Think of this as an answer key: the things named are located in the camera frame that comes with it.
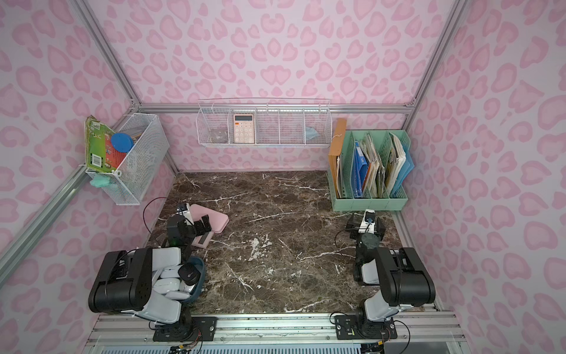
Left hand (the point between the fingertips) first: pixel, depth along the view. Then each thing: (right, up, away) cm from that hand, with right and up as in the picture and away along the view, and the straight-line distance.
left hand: (195, 214), depth 94 cm
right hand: (+71, +1, -6) cm, 71 cm away
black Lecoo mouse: (+4, -20, -14) cm, 25 cm away
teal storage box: (+7, -17, -12) cm, 23 cm away
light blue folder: (+89, +20, -5) cm, 92 cm away
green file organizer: (+75, +21, -3) cm, 78 cm away
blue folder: (+71, +18, 0) cm, 73 cm away
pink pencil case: (+8, -4, +5) cm, 11 cm away
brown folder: (+58, +26, -12) cm, 65 cm away
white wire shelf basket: (+30, +40, +4) cm, 50 cm away
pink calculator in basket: (+21, +37, 0) cm, 42 cm away
